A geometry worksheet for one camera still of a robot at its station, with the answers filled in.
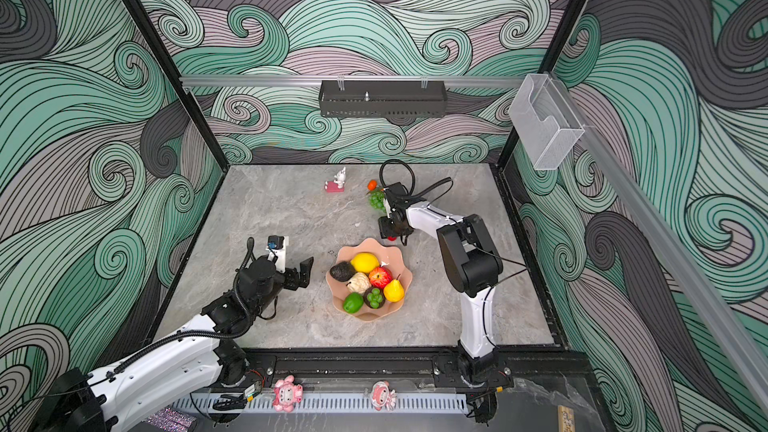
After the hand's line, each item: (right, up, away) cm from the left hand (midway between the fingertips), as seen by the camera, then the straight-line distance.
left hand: (298, 254), depth 82 cm
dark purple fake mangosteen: (+21, -11, -4) cm, 24 cm away
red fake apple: (+23, -7, +1) cm, 24 cm away
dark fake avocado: (+12, -5, -1) cm, 13 cm away
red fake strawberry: (+27, +2, +15) cm, 31 cm away
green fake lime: (+16, -12, -5) cm, 20 cm away
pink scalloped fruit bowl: (+25, -2, +8) cm, 26 cm away
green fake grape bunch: (+22, +14, +22) cm, 34 cm away
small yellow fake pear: (+27, -10, -3) cm, 28 cm away
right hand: (+26, +5, +17) cm, 32 cm away
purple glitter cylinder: (-24, -33, -18) cm, 44 cm away
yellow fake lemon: (+19, -4, +6) cm, 20 cm away
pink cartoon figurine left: (+1, -29, -15) cm, 33 cm away
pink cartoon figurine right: (+23, -29, -15) cm, 40 cm away
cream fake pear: (+17, -8, -1) cm, 19 cm away
